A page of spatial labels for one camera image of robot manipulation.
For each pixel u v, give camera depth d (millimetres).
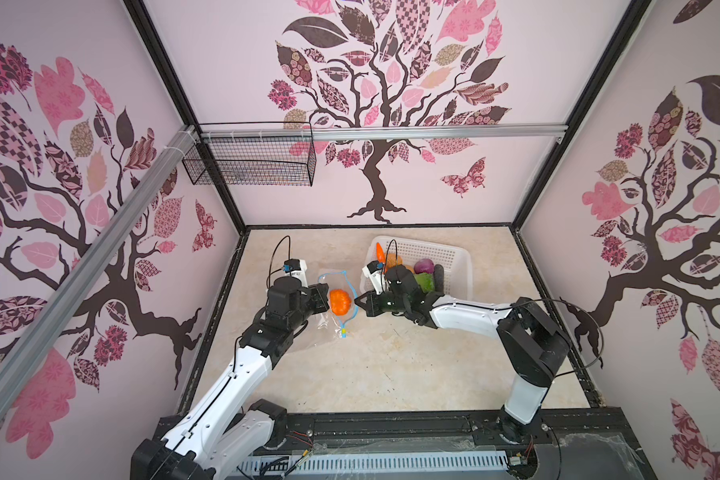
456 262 1029
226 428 456
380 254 1035
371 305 759
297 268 693
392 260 1027
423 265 1012
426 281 899
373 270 779
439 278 1006
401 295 696
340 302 814
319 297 680
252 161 1219
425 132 921
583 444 725
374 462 700
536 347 473
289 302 572
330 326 773
